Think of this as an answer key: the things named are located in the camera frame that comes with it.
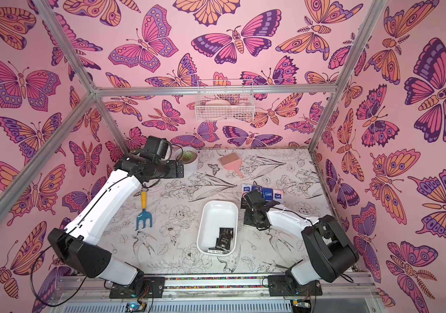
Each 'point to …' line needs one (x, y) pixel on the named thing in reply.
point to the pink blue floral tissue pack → (246, 188)
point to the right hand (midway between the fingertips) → (246, 220)
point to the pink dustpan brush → (232, 162)
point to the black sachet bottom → (223, 244)
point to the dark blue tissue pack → (257, 187)
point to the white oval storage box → (212, 215)
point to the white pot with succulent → (190, 156)
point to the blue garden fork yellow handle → (144, 215)
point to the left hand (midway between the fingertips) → (176, 168)
